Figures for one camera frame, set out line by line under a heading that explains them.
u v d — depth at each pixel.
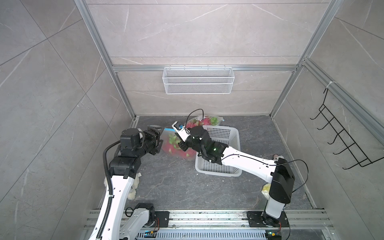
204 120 1.00
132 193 0.78
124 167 0.45
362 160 0.58
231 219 0.75
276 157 0.93
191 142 0.62
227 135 1.03
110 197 0.40
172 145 0.79
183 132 0.62
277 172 0.46
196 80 1.01
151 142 0.59
